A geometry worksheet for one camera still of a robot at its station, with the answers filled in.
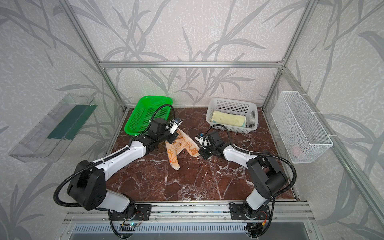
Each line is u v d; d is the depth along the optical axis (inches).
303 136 23.9
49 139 25.6
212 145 28.2
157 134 25.7
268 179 17.7
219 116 43.7
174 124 29.1
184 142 37.3
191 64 72.0
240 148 22.6
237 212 28.5
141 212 28.6
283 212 29.7
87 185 16.7
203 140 31.7
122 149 21.0
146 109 46.7
